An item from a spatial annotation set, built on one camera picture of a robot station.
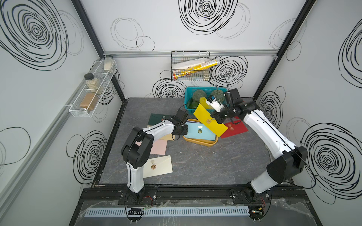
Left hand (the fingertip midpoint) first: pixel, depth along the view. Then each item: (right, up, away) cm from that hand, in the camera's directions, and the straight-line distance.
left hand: (184, 131), depth 95 cm
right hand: (+17, +12, -16) cm, 26 cm away
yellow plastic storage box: (+10, -6, -6) cm, 13 cm away
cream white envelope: (-16, -20, -11) cm, 27 cm away
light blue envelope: (+9, +1, -2) cm, 9 cm away
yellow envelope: (+11, +14, -14) cm, 23 cm away
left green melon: (+12, +27, +14) cm, 33 cm away
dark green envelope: (-23, +8, +14) cm, 28 cm away
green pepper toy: (+7, +19, +9) cm, 22 cm away
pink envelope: (-17, -11, -2) cm, 20 cm away
